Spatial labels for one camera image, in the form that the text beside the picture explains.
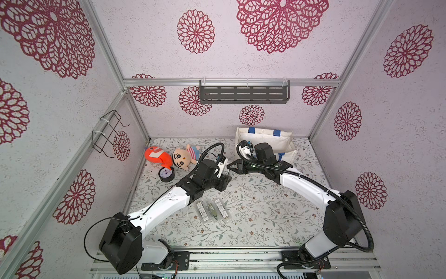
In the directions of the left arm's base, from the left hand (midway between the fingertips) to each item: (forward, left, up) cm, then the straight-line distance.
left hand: (226, 177), depth 81 cm
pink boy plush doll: (+18, +25, -9) cm, 32 cm away
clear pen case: (-10, +2, -16) cm, 19 cm away
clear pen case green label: (-10, +7, -16) cm, 20 cm away
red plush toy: (+21, +41, -9) cm, 47 cm away
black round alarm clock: (+10, +34, -15) cm, 39 cm away
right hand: (+3, 0, +5) cm, 6 cm away
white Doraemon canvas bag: (+24, -31, -1) cm, 39 cm away
